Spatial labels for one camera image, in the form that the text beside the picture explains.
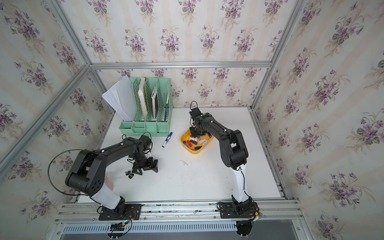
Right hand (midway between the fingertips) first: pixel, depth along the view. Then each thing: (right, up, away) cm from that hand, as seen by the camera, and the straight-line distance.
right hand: (197, 134), depth 98 cm
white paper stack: (-50, +23, -2) cm, 55 cm away
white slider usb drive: (-3, -4, +3) cm, 5 cm away
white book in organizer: (-36, +24, -3) cm, 43 cm away
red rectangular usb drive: (-5, -7, 0) cm, 8 cm away
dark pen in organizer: (-22, +18, +6) cm, 29 cm away
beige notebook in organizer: (-29, +23, +2) cm, 37 cm away
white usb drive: (+3, -5, +1) cm, 6 cm away
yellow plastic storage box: (-2, -8, 0) cm, 8 cm away
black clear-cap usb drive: (0, -9, -2) cm, 9 cm away
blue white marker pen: (-21, -4, +3) cm, 21 cm away
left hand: (-27, -22, -13) cm, 37 cm away
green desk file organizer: (-28, +4, +3) cm, 29 cm away
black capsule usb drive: (-9, -6, 0) cm, 10 cm away
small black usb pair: (-39, -22, -14) cm, 47 cm away
